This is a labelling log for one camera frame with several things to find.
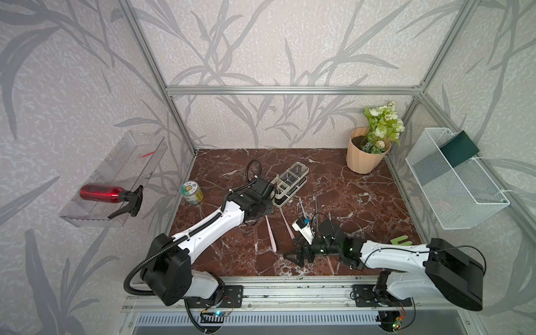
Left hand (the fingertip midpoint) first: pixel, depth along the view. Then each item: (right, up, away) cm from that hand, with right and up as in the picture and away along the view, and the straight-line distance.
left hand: (269, 207), depth 84 cm
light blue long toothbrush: (+15, -2, +13) cm, 20 cm away
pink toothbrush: (+2, -14, -7) cm, 16 cm away
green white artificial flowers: (+51, +34, +9) cm, 62 cm away
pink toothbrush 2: (+7, -9, +9) cm, 15 cm away
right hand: (+8, -14, -8) cm, 17 cm away
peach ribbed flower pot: (+43, +20, +18) cm, 51 cm away
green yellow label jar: (-36, +5, +10) cm, 38 cm away
